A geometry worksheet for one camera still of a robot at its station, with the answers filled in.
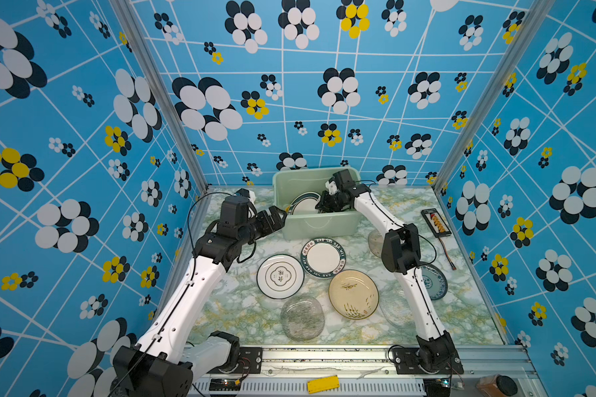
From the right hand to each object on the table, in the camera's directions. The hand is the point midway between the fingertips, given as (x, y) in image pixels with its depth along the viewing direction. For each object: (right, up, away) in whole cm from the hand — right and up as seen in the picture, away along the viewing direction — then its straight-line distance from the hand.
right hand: (317, 205), depth 103 cm
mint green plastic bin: (-11, +10, +2) cm, 15 cm away
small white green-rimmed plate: (-14, -27, -12) cm, 33 cm away
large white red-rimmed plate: (-5, +1, +5) cm, 7 cm away
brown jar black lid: (+44, -47, -41) cm, 76 cm away
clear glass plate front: (-6, -38, -21) cm, 44 cm away
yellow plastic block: (0, -51, -34) cm, 62 cm away
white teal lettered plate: (+2, -20, -9) cm, 22 cm away
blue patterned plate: (+43, -28, -14) cm, 53 cm away
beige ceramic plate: (+12, -31, -18) cm, 38 cm away
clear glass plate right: (+26, -35, -20) cm, 48 cm away
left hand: (-13, -4, -29) cm, 32 cm away
